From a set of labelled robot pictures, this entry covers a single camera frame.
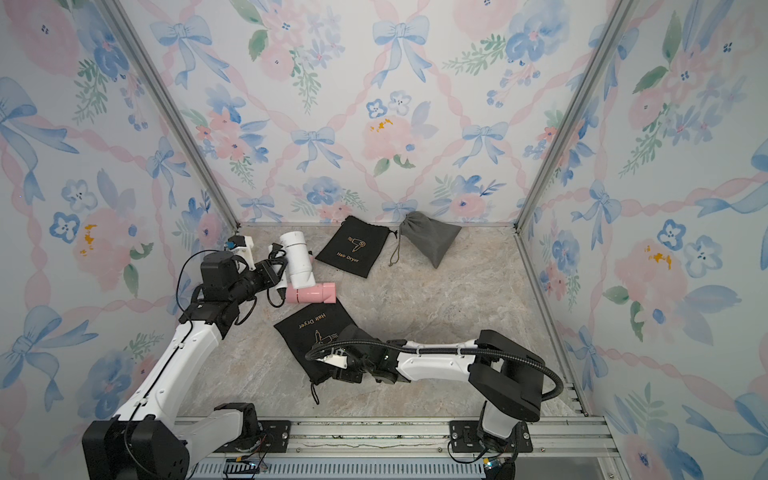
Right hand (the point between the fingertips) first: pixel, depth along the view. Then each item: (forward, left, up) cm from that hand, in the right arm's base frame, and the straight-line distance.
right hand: (324, 351), depth 83 cm
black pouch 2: (+10, +6, -4) cm, 12 cm away
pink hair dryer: (+19, +5, 0) cm, 19 cm away
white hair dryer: (+16, +7, +16) cm, 24 cm away
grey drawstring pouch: (+41, -33, +2) cm, 53 cm away
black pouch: (+43, -5, -4) cm, 44 cm away
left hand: (+17, +10, +19) cm, 27 cm away
